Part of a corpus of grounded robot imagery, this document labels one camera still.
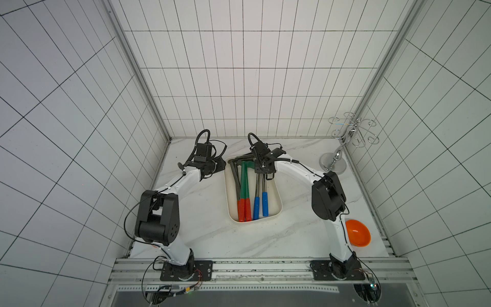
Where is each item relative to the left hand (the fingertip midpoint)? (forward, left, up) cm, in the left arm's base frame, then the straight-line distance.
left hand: (222, 166), depth 93 cm
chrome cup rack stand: (+10, -62, -8) cm, 64 cm away
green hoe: (-24, -13, -4) cm, 27 cm away
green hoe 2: (-16, -10, -4) cm, 20 cm away
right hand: (+4, -21, -3) cm, 22 cm away
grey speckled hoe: (+7, -4, -6) cm, 10 cm away
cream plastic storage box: (-15, -26, -11) cm, 32 cm away
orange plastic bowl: (-29, -61, -8) cm, 68 cm away
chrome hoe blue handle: (-21, -21, -5) cm, 30 cm away
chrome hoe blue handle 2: (-16, -17, -7) cm, 25 cm away
